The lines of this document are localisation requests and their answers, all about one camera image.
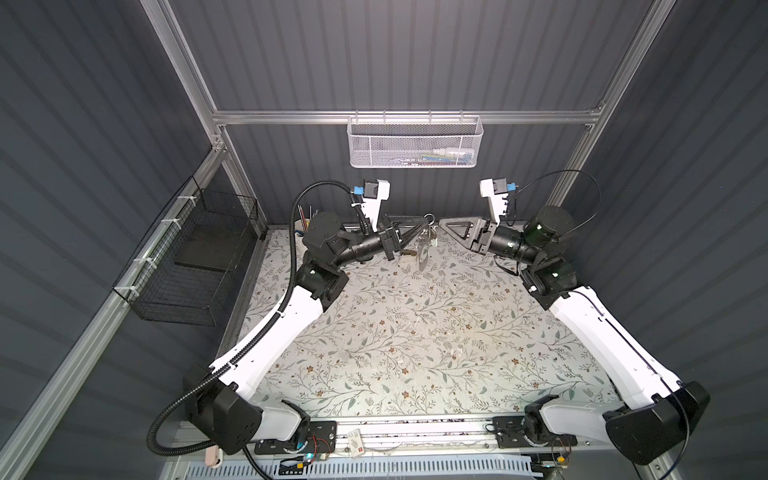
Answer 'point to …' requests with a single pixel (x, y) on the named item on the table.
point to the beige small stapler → (408, 252)
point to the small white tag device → (356, 442)
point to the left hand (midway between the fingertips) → (430, 222)
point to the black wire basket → (182, 266)
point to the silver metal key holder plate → (423, 249)
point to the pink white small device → (214, 457)
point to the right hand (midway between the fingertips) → (443, 230)
